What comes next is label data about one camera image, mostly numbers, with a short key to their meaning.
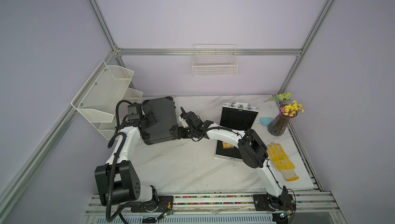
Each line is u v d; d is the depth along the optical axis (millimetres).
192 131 745
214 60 951
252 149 546
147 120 784
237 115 895
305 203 752
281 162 861
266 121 1069
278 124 916
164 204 731
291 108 804
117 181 434
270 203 649
